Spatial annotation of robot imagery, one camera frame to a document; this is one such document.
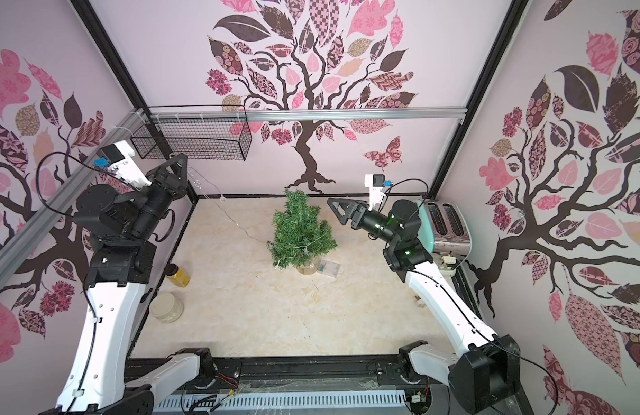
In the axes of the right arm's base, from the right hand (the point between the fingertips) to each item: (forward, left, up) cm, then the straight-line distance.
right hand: (333, 201), depth 65 cm
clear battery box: (+2, +1, -39) cm, 39 cm away
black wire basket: (+42, +48, -4) cm, 64 cm away
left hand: (+1, +32, +13) cm, 35 cm away
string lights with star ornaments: (-5, +14, -19) cm, 24 cm away
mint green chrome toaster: (+8, -39, -22) cm, 46 cm away
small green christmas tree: (-1, +10, -14) cm, 17 cm away
